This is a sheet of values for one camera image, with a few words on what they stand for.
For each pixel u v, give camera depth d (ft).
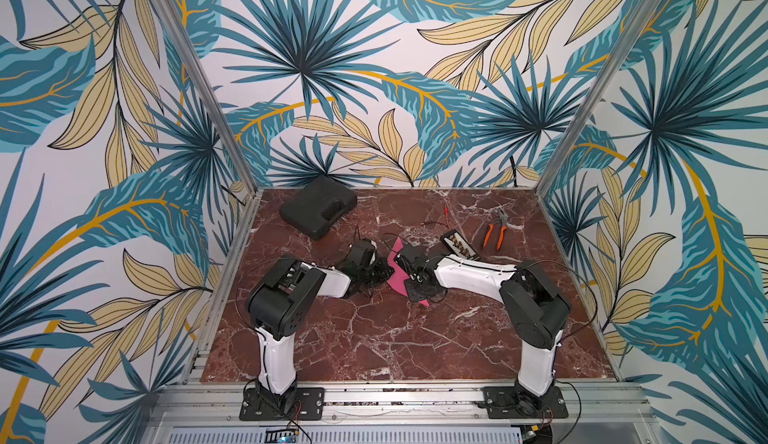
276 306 1.67
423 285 2.24
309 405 2.41
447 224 3.60
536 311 1.62
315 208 3.48
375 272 2.81
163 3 2.32
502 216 3.69
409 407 2.46
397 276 3.02
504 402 2.42
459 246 3.38
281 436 2.35
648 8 2.40
